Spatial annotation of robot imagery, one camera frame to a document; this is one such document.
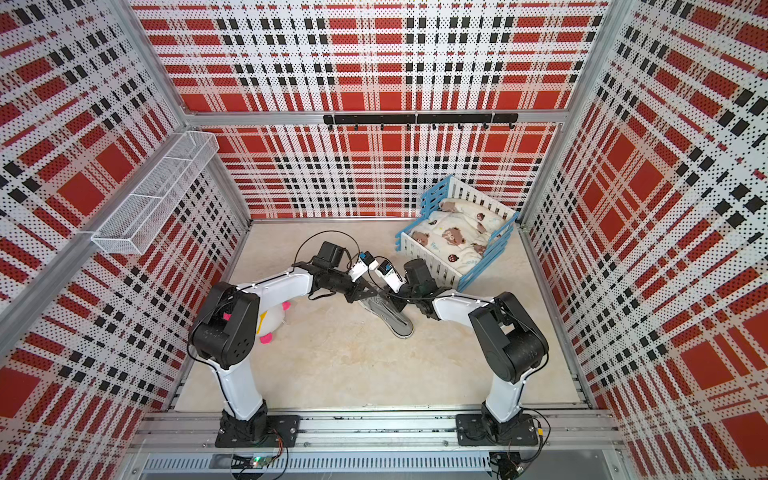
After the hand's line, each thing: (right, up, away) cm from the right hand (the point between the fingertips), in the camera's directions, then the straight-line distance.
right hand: (388, 288), depth 93 cm
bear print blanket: (+24, +18, +11) cm, 32 cm away
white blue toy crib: (+22, +36, +19) cm, 46 cm away
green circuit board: (-30, -38, -23) cm, 54 cm away
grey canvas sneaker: (+3, -10, -4) cm, 11 cm away
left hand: (-3, 0, -1) cm, 4 cm away
